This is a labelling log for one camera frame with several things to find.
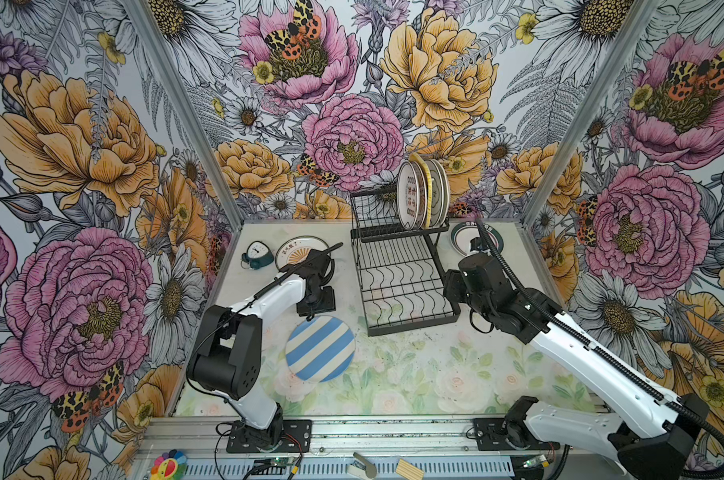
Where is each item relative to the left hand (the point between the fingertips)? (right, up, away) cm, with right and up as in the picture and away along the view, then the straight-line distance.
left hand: (321, 315), depth 90 cm
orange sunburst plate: (+28, +34, -11) cm, 45 cm away
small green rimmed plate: (+51, +25, +29) cm, 63 cm away
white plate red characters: (+26, +36, +2) cm, 44 cm away
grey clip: (+13, -30, -21) cm, 39 cm away
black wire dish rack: (+25, +9, +12) cm, 29 cm away
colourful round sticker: (-31, -30, -21) cm, 48 cm away
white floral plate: (+34, +34, -9) cm, 49 cm away
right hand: (+35, +11, -15) cm, 40 cm away
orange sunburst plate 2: (-13, +20, +22) cm, 32 cm away
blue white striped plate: (0, -10, -1) cm, 10 cm away
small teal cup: (-24, +18, +16) cm, 34 cm away
